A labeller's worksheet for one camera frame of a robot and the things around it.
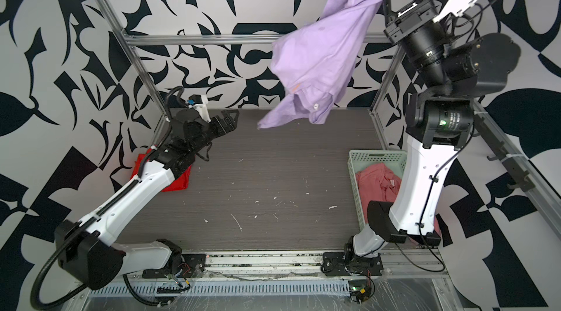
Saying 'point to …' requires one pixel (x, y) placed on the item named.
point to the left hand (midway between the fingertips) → (231, 110)
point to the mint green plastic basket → (395, 160)
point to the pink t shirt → (377, 183)
